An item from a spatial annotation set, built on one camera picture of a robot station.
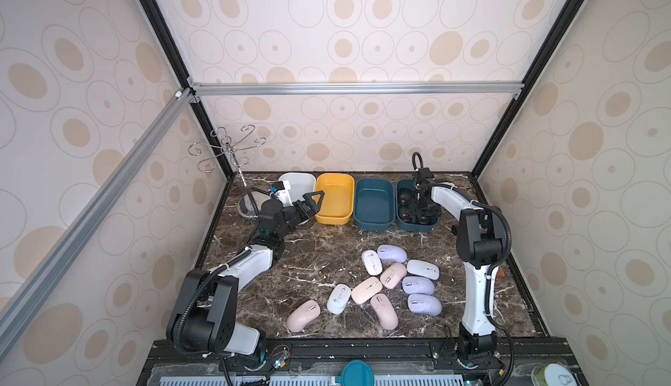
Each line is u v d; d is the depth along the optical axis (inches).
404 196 42.7
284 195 30.5
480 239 23.0
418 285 32.9
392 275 33.6
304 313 30.8
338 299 32.1
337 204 43.2
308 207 29.3
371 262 35.3
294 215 29.1
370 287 33.5
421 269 35.0
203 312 16.8
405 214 40.1
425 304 31.6
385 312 31.4
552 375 26.2
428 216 39.1
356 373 25.6
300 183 44.8
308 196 29.9
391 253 36.2
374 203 43.0
